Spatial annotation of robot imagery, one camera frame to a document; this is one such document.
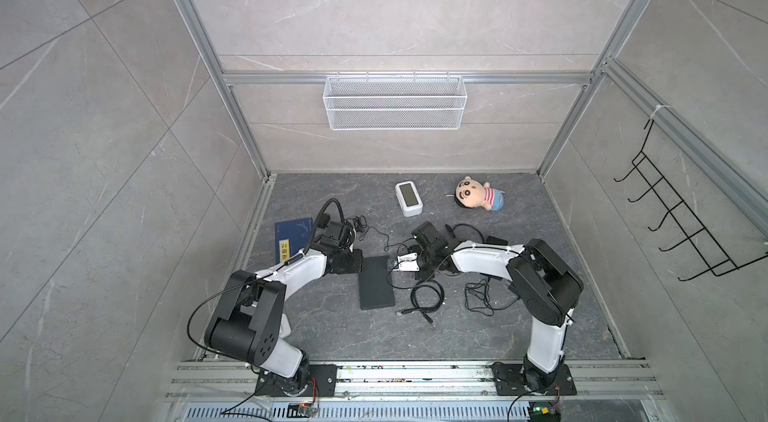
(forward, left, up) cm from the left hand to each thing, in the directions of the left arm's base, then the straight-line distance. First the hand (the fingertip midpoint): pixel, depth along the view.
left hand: (360, 256), depth 92 cm
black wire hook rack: (-19, -76, +29) cm, 83 cm away
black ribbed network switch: (+6, -46, -3) cm, 47 cm away
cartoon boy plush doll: (+21, -40, +4) cm, 45 cm away
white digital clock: (+23, -18, 0) cm, 29 cm away
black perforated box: (-10, -4, -2) cm, 11 cm away
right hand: (+1, -16, -4) cm, 16 cm away
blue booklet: (+8, +23, -2) cm, 25 cm away
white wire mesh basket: (+44, -13, +26) cm, 53 cm away
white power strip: (-19, +21, -3) cm, 28 cm away
